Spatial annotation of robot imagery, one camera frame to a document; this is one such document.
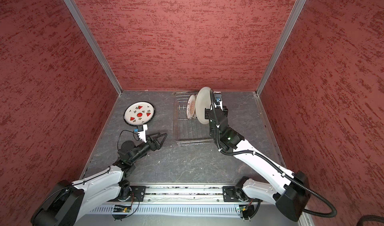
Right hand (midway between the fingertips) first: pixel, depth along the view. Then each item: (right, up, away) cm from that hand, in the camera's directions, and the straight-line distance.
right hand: (212, 103), depth 72 cm
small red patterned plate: (-12, -2, +31) cm, 34 cm away
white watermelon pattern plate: (-49, -7, +32) cm, 59 cm away
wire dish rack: (-14, -17, +26) cm, 34 cm away
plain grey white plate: (-4, +1, +10) cm, 11 cm away
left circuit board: (-45, -53, 0) cm, 69 cm away
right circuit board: (+17, -53, 0) cm, 56 cm away
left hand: (-26, -18, +8) cm, 33 cm away
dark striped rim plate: (-55, -13, +28) cm, 63 cm away
